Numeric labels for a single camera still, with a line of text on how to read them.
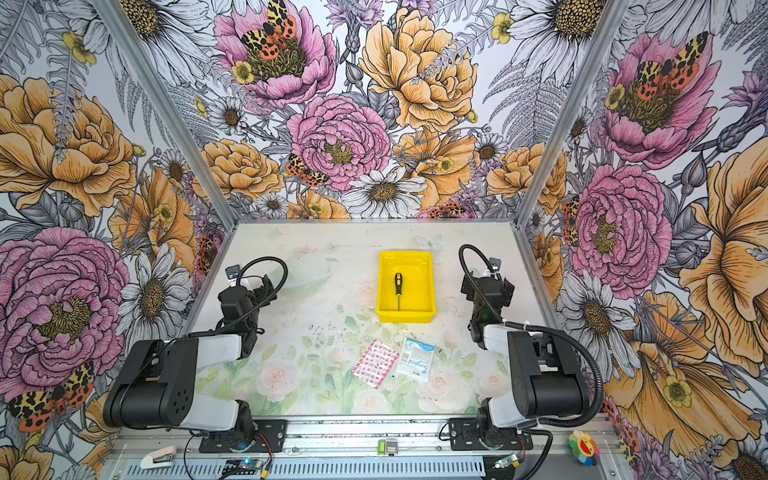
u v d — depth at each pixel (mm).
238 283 778
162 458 699
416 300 997
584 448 715
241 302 710
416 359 872
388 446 701
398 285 1018
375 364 858
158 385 447
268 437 740
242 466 709
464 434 740
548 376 453
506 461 715
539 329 509
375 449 742
